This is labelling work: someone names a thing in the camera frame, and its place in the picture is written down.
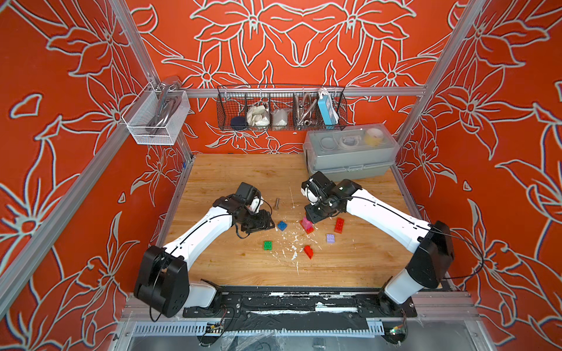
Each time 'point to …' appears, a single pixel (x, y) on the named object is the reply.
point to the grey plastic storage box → (356, 152)
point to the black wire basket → (281, 107)
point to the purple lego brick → (331, 238)
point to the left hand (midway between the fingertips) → (269, 224)
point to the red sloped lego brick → (309, 251)
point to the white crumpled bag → (257, 115)
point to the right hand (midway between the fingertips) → (305, 216)
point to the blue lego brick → (282, 225)
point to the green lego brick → (268, 245)
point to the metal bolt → (276, 207)
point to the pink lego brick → (306, 223)
